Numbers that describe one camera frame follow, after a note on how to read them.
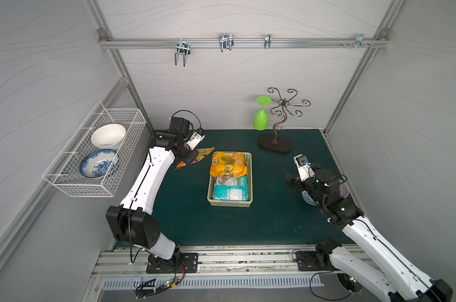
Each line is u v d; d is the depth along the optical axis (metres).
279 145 1.10
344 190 0.96
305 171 0.65
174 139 0.53
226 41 0.76
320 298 0.66
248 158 1.01
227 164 0.91
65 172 0.57
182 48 0.78
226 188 0.86
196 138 0.71
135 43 0.78
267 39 0.73
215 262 0.75
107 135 0.72
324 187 0.53
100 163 0.65
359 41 0.77
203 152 0.79
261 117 0.94
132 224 0.40
